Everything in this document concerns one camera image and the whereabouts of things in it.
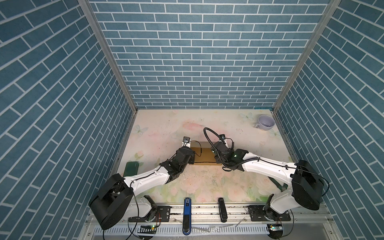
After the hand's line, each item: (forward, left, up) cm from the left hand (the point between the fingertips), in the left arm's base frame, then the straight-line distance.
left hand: (192, 150), depth 86 cm
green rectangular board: (-6, +37, -10) cm, 39 cm away
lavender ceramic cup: (+27, -54, -7) cm, 61 cm away
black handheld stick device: (-30, -15, -8) cm, 34 cm away
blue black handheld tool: (-32, +3, -10) cm, 34 cm away
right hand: (-1, -15, 0) cm, 15 cm away
